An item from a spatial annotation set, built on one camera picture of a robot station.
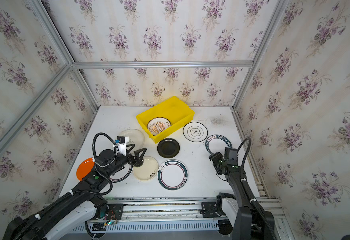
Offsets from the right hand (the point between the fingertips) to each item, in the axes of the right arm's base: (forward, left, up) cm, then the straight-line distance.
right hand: (211, 159), depth 86 cm
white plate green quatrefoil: (+24, +6, -4) cm, 25 cm away
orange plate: (-2, +75, -4) cm, 76 cm away
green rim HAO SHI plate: (+14, -8, -5) cm, 17 cm away
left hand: (+2, +39, +14) cm, 42 cm away
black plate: (+12, +25, -6) cm, 28 cm away
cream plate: (-4, +37, -4) cm, 38 cm away
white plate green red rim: (-7, +23, -4) cm, 24 cm away
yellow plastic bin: (+40, +18, -1) cm, 44 cm away
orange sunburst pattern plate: (+30, +34, -3) cm, 45 cm away
